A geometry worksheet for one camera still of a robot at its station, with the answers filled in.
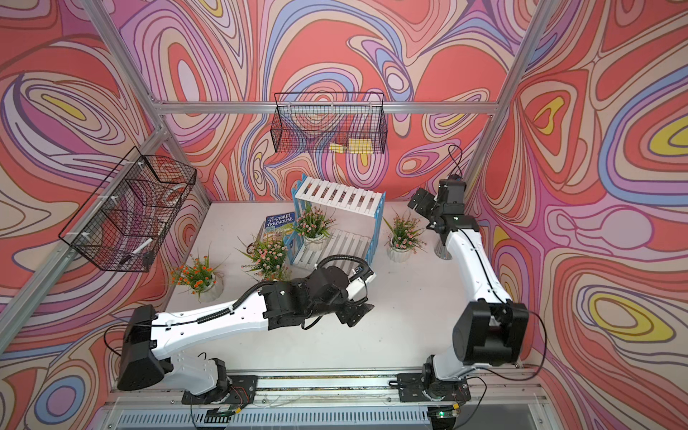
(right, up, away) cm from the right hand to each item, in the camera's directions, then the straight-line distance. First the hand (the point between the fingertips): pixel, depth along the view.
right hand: (423, 207), depth 84 cm
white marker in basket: (-82, -12, -10) cm, 84 cm away
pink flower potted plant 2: (-49, -15, 0) cm, 51 cm away
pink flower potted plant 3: (-4, -10, +7) cm, 13 cm away
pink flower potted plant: (-36, -6, +7) cm, 37 cm away
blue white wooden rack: (-21, -2, -3) cm, 21 cm away
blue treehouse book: (-52, -5, +27) cm, 59 cm away
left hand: (-19, -24, -15) cm, 34 cm away
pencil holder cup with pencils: (+11, -15, +16) cm, 25 cm away
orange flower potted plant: (-71, -20, -3) cm, 74 cm away
